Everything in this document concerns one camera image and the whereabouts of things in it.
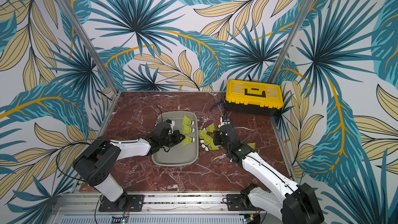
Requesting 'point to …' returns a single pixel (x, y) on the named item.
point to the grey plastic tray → (180, 155)
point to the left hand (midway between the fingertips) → (185, 138)
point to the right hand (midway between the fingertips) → (218, 131)
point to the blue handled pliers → (221, 101)
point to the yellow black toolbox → (256, 98)
